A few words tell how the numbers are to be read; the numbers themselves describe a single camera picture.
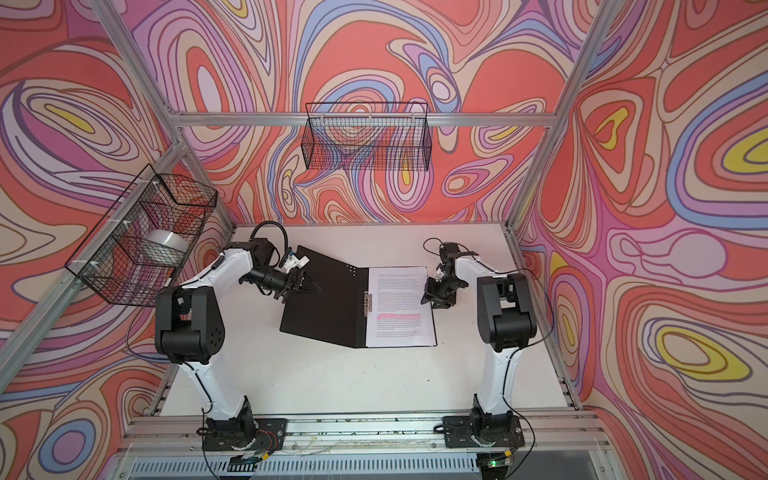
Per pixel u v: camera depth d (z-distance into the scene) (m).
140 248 0.70
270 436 0.73
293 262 0.85
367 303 0.97
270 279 0.77
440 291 0.88
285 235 0.87
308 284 0.81
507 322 0.53
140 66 0.77
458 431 0.73
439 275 0.93
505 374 0.58
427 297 0.89
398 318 0.94
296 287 0.77
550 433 0.75
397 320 0.93
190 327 0.51
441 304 0.89
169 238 0.74
